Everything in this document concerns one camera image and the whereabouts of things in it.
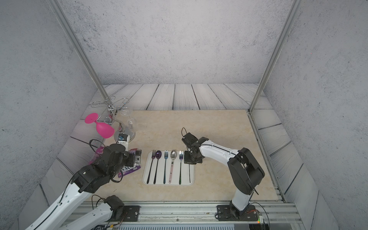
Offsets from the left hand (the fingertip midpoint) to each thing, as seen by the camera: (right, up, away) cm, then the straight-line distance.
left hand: (135, 150), depth 72 cm
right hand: (+27, -10, +15) cm, 32 cm away
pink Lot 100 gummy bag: (-29, -5, +18) cm, 34 cm away
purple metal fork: (+4, -7, +23) cm, 24 cm away
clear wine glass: (-8, +14, +18) cm, 24 cm away
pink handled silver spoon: (+17, -8, +21) cm, 28 cm away
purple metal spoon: (+7, -7, +22) cm, 24 cm away
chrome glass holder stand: (-37, +28, +47) cm, 66 cm away
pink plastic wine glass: (-24, +9, +15) cm, 30 cm away
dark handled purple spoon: (+27, -14, +12) cm, 33 cm away
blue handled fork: (+12, -9, +22) cm, 26 cm away
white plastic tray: (+14, -14, +17) cm, 26 cm away
